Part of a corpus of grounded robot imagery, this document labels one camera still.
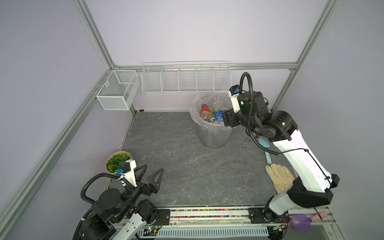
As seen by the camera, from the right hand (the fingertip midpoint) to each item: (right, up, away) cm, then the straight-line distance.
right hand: (232, 110), depth 63 cm
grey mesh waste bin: (-5, -15, +28) cm, 32 cm away
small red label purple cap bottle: (-10, +1, +26) cm, 28 cm away
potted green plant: (-61, -27, +17) cm, 68 cm away
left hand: (-32, -25, -3) cm, 41 cm away
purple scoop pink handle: (+35, -53, +8) cm, 64 cm away
